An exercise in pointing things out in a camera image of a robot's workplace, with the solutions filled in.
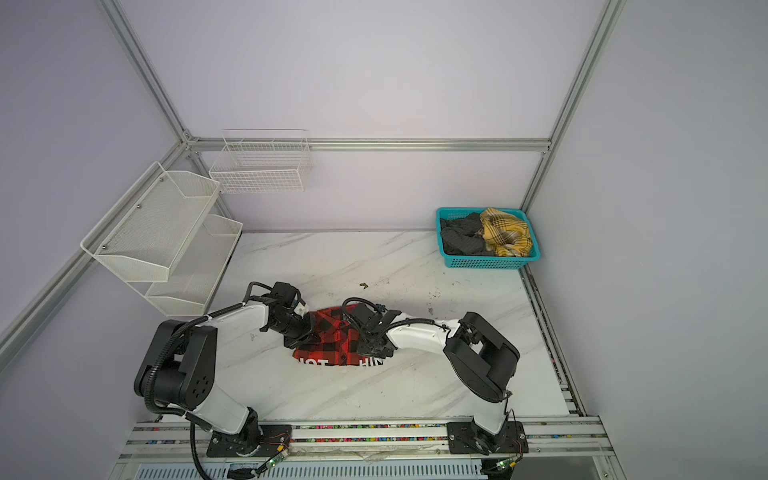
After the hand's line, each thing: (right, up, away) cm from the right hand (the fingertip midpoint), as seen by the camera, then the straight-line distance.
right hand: (364, 349), depth 88 cm
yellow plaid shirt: (+48, +36, +17) cm, 63 cm away
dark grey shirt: (+33, +36, +20) cm, 53 cm away
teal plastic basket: (+41, +26, +16) cm, 52 cm away
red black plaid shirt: (-9, +3, 0) cm, 9 cm away
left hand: (-14, +3, +1) cm, 14 cm away
